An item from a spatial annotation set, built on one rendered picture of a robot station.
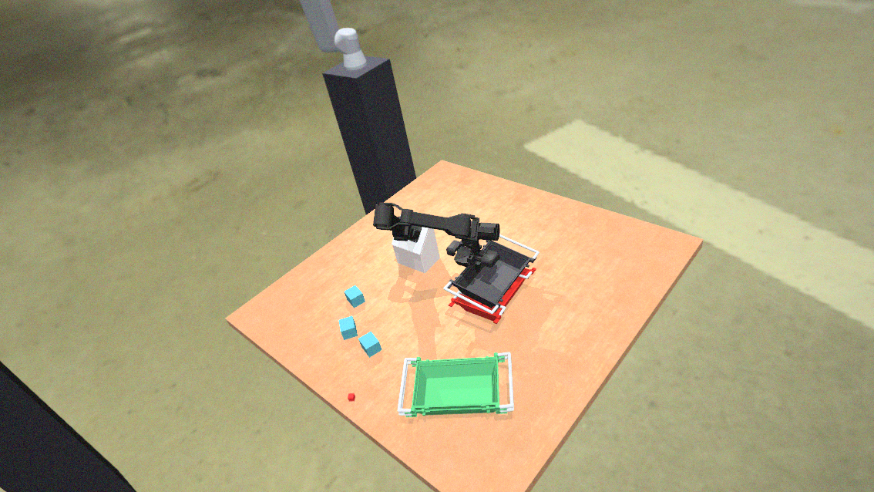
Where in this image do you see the small light blue block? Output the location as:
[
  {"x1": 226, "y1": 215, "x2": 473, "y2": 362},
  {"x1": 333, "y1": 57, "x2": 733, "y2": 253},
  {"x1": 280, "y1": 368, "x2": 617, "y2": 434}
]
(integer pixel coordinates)
[
  {"x1": 338, "y1": 316, "x2": 358, "y2": 340},
  {"x1": 344, "y1": 285, "x2": 365, "y2": 308},
  {"x1": 358, "y1": 332, "x2": 382, "y2": 358}
]

